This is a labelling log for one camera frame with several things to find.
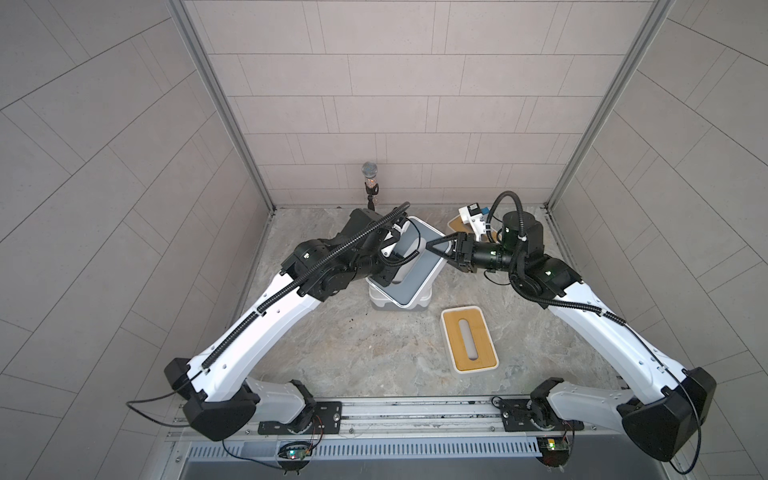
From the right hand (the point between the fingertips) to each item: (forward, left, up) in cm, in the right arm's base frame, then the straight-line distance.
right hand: (433, 253), depth 64 cm
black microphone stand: (+34, +15, -3) cm, 38 cm away
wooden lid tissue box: (-8, -11, -32) cm, 35 cm away
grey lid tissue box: (-8, +7, -3) cm, 11 cm away
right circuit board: (-33, -25, -35) cm, 54 cm away
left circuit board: (-31, +33, -29) cm, 54 cm away
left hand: (+1, +7, -2) cm, 7 cm away
